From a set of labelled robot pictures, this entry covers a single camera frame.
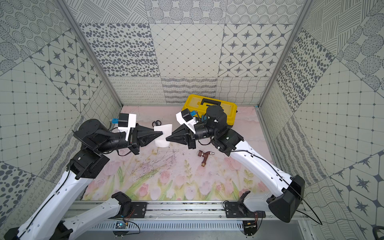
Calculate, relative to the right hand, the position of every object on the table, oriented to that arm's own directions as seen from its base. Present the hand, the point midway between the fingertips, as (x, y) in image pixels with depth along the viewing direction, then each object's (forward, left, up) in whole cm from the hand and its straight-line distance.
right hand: (168, 138), depth 55 cm
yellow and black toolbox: (+40, -10, -22) cm, 47 cm away
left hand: (-1, +2, +8) cm, 8 cm away
